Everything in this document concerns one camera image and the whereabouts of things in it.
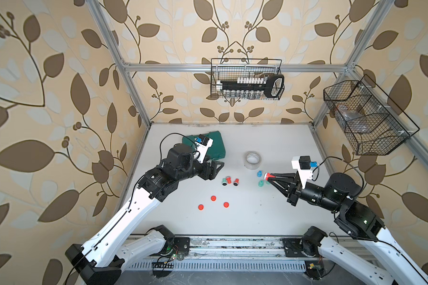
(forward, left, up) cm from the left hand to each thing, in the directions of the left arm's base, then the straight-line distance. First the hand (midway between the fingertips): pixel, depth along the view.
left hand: (214, 158), depth 66 cm
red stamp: (+5, -11, -30) cm, 32 cm away
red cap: (-3, +1, -32) cm, 32 cm away
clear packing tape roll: (+18, -21, -29) cm, 40 cm away
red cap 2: (-6, -5, -31) cm, 32 cm away
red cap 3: (-8, +7, -32) cm, 33 cm away
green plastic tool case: (+26, 0, -29) cm, 39 cm away
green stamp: (-11, -18, +3) cm, 21 cm away
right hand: (-9, -19, +3) cm, 21 cm away
